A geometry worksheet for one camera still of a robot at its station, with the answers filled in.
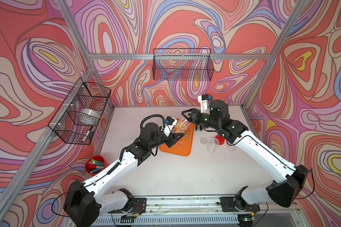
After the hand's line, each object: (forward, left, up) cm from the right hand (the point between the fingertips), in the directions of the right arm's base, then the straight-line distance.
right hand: (184, 118), depth 70 cm
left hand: (-4, +2, -6) cm, 7 cm away
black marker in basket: (-4, +51, -6) cm, 51 cm away
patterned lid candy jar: (-4, +2, -2) cm, 5 cm away
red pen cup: (-14, +50, -20) cm, 55 cm away
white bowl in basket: (+2, +48, +2) cm, 49 cm away
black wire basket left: (+3, +57, -2) cm, 57 cm away
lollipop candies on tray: (+8, -5, -31) cm, 33 cm away
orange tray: (+2, -1, -32) cm, 32 cm away
